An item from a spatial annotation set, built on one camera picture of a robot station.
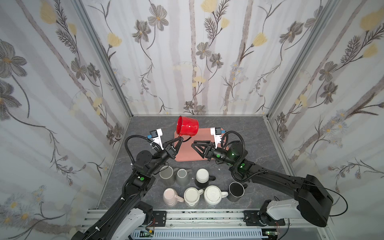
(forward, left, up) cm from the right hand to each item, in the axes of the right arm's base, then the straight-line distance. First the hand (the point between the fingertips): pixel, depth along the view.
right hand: (192, 143), depth 63 cm
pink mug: (-17, +9, -25) cm, 31 cm away
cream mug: (-15, -1, -27) cm, 31 cm away
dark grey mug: (-7, +12, -24) cm, 28 cm away
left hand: (+4, +6, -1) cm, 7 cm away
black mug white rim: (-13, -24, -24) cm, 36 cm away
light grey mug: (-7, +4, -25) cm, 27 cm away
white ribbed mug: (-15, -12, -26) cm, 32 cm away
